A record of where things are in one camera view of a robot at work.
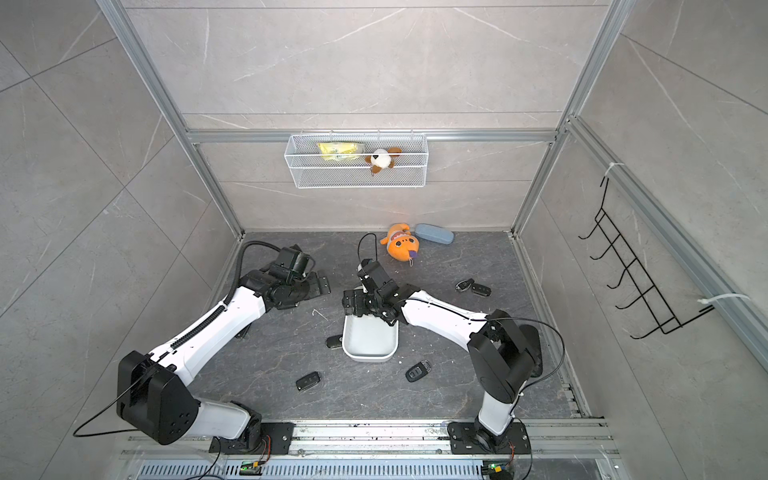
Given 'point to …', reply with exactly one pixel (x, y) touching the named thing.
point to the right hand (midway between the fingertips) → (357, 300)
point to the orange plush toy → (401, 244)
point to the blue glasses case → (433, 233)
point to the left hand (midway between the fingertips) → (318, 282)
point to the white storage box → (369, 338)
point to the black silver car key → (418, 371)
